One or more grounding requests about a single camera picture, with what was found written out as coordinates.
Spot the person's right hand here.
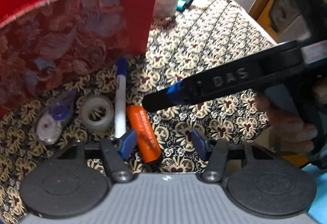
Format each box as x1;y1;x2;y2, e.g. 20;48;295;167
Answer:
255;93;318;154

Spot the orange highlighter marker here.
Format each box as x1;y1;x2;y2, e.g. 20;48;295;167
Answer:
126;105;161;164

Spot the red brocade storage box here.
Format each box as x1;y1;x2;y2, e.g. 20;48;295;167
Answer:
1;0;155;115

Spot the large printed tape roll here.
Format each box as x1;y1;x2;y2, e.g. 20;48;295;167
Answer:
153;0;178;18

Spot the clear adhesive tape roll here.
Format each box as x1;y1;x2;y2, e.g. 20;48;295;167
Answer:
79;95;114;132

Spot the floral patterned tablecloth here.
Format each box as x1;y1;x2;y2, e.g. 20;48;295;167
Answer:
1;0;273;223

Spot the blue whiteboard marker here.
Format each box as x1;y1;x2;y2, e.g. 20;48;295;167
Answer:
114;58;128;138

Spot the blue correction tape dispenser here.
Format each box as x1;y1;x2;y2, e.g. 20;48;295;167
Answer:
34;88;76;145

